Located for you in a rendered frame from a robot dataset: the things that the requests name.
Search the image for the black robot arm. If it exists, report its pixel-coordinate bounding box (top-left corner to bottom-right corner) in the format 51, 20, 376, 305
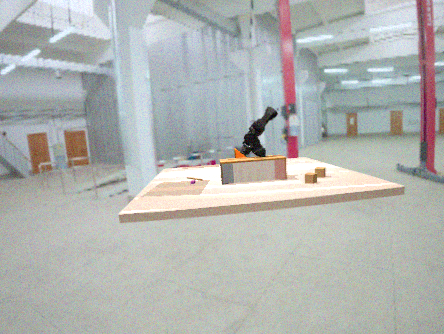
238, 107, 278, 156

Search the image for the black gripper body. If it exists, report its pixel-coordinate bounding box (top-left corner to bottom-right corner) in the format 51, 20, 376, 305
251, 138, 266, 155

